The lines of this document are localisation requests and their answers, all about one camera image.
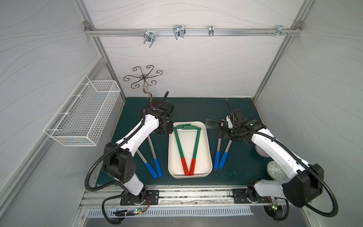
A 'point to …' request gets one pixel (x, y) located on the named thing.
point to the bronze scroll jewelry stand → (144, 79)
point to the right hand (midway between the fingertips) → (224, 133)
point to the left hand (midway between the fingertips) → (168, 131)
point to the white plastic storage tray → (203, 167)
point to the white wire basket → (83, 116)
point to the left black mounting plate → (151, 197)
